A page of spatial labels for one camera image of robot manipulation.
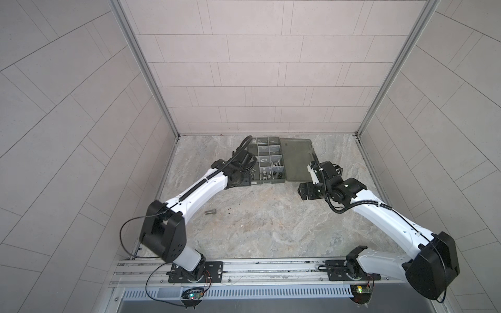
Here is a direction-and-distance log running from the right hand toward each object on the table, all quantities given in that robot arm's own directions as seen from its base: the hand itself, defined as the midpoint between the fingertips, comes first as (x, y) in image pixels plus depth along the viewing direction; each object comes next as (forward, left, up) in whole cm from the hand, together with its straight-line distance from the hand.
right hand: (304, 190), depth 81 cm
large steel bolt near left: (-3, +42, -9) cm, 43 cm away
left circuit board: (-32, +44, -8) cm, 55 cm away
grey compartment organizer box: (+23, +7, -8) cm, 25 cm away
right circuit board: (-35, -15, -13) cm, 40 cm away
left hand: (+7, +24, +1) cm, 25 cm away
